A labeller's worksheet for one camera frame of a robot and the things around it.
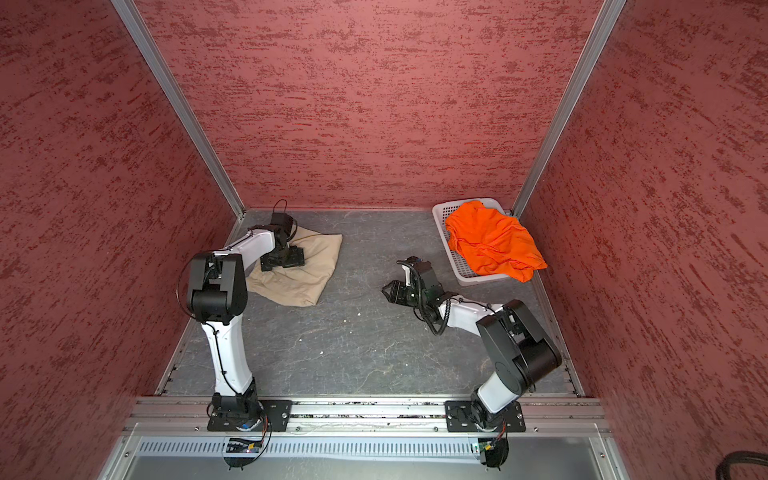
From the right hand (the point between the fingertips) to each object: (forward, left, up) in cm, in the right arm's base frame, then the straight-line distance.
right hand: (386, 296), depth 90 cm
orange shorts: (+21, -39, -1) cm, 44 cm away
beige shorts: (+7, +29, -3) cm, 30 cm away
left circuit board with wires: (-36, +37, -8) cm, 53 cm away
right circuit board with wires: (-39, -26, -7) cm, 47 cm away
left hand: (+14, +35, -3) cm, 38 cm away
